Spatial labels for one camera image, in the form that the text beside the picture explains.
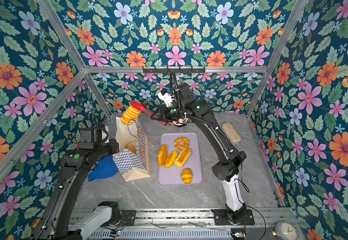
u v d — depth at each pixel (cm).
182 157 91
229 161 48
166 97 63
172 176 89
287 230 67
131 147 94
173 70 91
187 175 84
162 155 90
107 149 63
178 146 99
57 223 38
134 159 73
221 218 73
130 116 72
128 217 74
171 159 91
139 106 70
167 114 60
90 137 51
